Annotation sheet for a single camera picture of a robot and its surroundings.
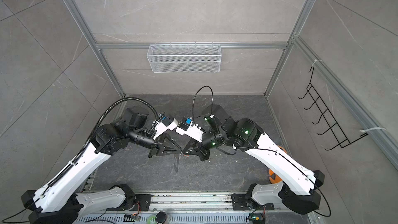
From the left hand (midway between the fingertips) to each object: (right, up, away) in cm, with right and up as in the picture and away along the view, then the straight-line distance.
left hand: (180, 148), depth 55 cm
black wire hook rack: (+62, +2, +3) cm, 62 cm away
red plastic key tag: (+3, -2, -1) cm, 4 cm away
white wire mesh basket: (-4, +47, +46) cm, 66 cm away
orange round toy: (+46, -23, +25) cm, 57 cm away
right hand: (+2, -1, +1) cm, 2 cm away
